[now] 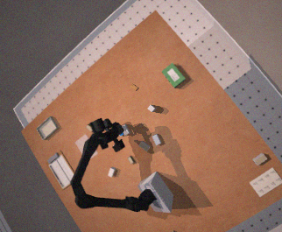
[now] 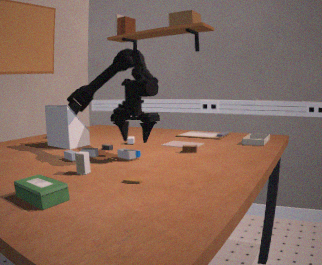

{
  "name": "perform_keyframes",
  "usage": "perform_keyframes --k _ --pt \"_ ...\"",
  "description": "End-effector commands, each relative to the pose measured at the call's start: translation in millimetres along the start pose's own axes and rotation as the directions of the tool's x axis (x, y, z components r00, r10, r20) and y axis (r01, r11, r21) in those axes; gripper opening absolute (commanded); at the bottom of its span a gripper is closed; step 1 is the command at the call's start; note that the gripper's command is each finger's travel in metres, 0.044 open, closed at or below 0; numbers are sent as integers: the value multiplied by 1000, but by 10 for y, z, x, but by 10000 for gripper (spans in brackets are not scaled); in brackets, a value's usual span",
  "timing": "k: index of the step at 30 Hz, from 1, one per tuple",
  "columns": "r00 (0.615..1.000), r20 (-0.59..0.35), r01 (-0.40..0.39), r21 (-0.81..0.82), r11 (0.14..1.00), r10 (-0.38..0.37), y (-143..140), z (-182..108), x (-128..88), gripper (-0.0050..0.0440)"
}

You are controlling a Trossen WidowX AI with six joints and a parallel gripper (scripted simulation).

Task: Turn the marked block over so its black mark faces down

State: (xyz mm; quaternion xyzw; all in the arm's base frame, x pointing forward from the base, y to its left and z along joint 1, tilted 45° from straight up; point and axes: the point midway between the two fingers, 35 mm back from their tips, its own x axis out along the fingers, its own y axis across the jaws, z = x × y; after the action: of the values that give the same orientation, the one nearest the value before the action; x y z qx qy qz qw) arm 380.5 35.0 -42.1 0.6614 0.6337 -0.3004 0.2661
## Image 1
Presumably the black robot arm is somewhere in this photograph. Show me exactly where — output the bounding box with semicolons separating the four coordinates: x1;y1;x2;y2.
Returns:
70;118;157;212

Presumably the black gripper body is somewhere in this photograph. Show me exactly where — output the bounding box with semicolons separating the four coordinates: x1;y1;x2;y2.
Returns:
103;118;125;152

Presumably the green box with white label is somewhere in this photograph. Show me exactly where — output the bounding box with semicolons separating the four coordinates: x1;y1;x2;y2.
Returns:
161;63;186;88

